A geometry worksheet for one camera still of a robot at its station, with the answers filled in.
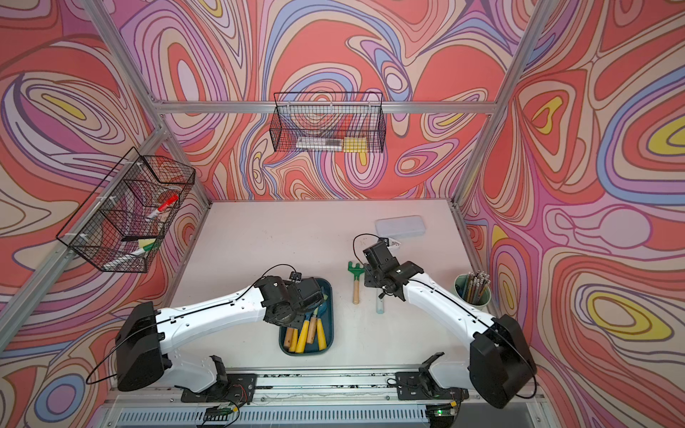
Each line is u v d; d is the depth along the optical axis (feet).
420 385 2.19
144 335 1.34
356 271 3.19
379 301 2.90
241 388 2.39
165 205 2.51
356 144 2.98
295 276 2.36
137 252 2.30
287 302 1.80
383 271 2.05
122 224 2.42
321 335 2.65
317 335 2.64
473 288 2.52
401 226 3.65
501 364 1.32
